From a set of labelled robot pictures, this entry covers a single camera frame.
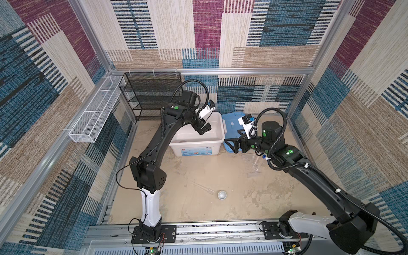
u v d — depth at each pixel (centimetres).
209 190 86
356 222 38
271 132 53
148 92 107
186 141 102
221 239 73
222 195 84
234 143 64
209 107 71
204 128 73
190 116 62
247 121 61
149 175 48
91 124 94
